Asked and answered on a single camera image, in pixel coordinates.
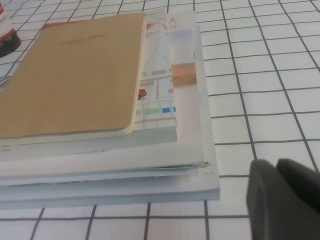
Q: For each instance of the black mesh pen holder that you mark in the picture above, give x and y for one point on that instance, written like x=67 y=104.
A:
x=9 y=40

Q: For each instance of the white bottom book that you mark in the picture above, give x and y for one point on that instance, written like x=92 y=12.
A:
x=177 y=172

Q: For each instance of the tan classic note notebook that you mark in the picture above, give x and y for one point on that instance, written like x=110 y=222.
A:
x=79 y=80

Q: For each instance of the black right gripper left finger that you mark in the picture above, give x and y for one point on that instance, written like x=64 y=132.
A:
x=266 y=199

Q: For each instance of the white illustrated magazine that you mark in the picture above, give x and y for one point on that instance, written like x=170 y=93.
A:
x=181 y=30

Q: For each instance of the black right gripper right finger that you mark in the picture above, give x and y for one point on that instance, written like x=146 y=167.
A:
x=304 y=214

